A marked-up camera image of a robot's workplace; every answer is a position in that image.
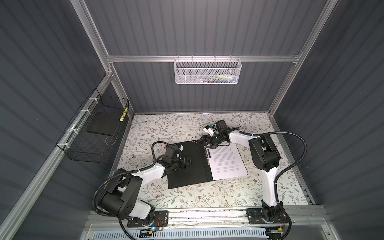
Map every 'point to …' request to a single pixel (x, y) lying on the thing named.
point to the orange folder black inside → (199, 172)
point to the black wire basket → (90, 138)
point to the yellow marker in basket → (121, 118)
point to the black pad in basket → (104, 122)
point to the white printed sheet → (226, 161)
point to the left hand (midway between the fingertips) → (187, 162)
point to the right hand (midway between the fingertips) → (202, 146)
